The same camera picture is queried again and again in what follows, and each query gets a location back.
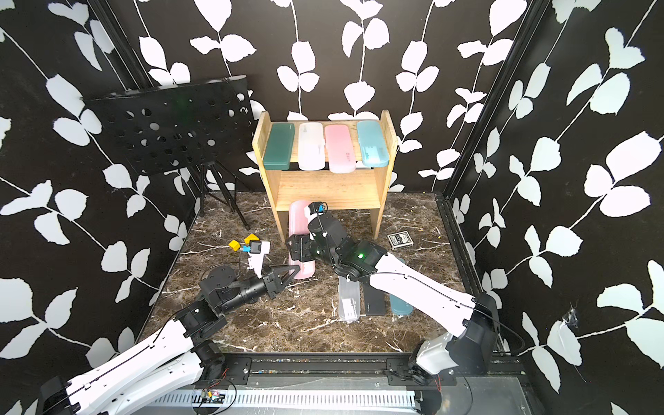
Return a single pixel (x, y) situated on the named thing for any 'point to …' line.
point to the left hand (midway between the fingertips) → (298, 267)
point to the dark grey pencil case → (374, 301)
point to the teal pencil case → (399, 307)
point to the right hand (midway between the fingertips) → (294, 237)
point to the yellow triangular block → (252, 237)
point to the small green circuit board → (212, 397)
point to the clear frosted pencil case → (348, 299)
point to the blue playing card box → (400, 239)
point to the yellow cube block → (234, 245)
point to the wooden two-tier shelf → (363, 189)
